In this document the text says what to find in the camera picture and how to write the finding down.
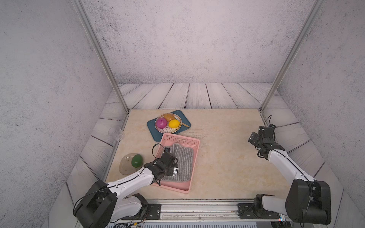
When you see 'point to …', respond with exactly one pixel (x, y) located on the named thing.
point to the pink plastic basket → (167, 140)
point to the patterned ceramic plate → (168, 129)
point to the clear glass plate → (125, 166)
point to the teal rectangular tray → (157, 135)
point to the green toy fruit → (137, 160)
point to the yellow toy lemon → (174, 123)
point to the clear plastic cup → (117, 132)
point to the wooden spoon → (185, 125)
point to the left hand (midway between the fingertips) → (171, 167)
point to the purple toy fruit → (161, 123)
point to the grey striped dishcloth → (185, 156)
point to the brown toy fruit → (169, 117)
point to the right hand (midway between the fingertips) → (262, 138)
